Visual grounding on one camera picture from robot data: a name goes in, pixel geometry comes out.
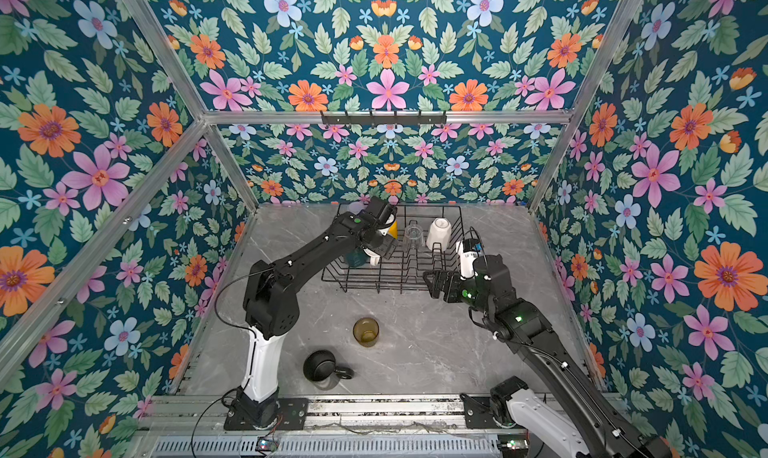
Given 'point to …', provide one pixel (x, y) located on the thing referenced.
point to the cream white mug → (439, 232)
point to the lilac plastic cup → (356, 207)
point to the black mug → (321, 369)
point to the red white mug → (374, 257)
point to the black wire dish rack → (404, 271)
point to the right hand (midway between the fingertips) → (437, 273)
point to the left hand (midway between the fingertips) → (387, 234)
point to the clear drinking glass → (413, 235)
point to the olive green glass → (366, 330)
